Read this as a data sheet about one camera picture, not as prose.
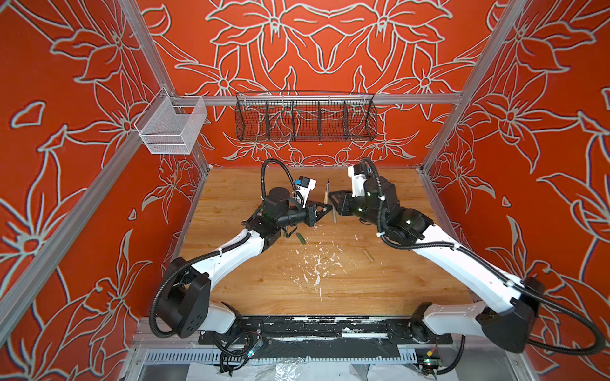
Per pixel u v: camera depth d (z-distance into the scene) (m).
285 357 0.70
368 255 0.89
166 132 0.88
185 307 0.42
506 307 0.40
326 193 0.71
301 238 0.95
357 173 0.62
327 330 0.74
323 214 0.73
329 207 0.72
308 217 0.67
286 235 0.68
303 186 0.68
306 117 0.97
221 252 0.48
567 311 0.36
